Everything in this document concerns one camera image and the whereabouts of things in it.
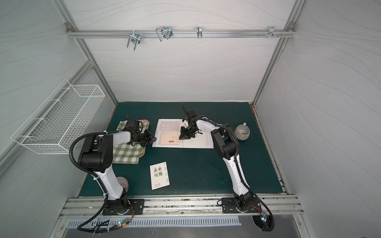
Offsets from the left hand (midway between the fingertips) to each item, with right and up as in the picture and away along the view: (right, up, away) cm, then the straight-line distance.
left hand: (157, 138), depth 98 cm
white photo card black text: (+5, -20, -14) cm, 25 cm away
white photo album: (+32, -2, +1) cm, 32 cm away
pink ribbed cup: (-13, -21, -20) cm, 32 cm away
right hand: (+15, 0, +1) cm, 15 cm away
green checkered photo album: (-18, -9, -6) cm, 21 cm away
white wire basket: (-39, +11, -30) cm, 50 cm away
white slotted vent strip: (+20, -37, -28) cm, 50 cm away
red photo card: (+8, +8, +7) cm, 13 cm away
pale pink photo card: (+9, 0, +1) cm, 9 cm away
